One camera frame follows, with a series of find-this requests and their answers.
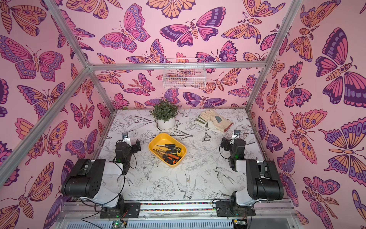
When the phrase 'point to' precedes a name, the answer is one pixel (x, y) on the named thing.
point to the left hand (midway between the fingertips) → (132, 139)
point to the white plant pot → (167, 125)
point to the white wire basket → (184, 73)
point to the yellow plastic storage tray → (167, 149)
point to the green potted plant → (165, 110)
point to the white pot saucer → (166, 130)
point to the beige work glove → (220, 122)
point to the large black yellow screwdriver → (171, 147)
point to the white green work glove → (208, 124)
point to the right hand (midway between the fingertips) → (228, 137)
